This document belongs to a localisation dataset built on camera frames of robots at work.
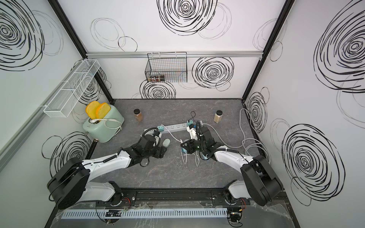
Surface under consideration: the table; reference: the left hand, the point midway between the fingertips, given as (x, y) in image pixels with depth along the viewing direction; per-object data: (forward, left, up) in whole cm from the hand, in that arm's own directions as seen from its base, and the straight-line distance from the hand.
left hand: (162, 148), depth 87 cm
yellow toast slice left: (+17, +44, +15) cm, 50 cm away
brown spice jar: (+24, +20, +2) cm, 31 cm away
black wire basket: (+48, -5, +28) cm, 55 cm away
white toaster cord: (+10, +42, +12) cm, 45 cm away
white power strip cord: (+12, -56, -4) cm, 57 cm away
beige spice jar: (+23, -37, +4) cm, 44 cm away
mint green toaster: (+7, +36, +7) cm, 38 cm away
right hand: (0, -13, +5) cm, 14 cm away
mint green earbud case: (+5, -2, -2) cm, 5 cm away
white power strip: (+16, -5, -2) cm, 17 cm away
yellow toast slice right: (+16, +37, +15) cm, 43 cm away
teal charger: (0, -13, -2) cm, 14 cm away
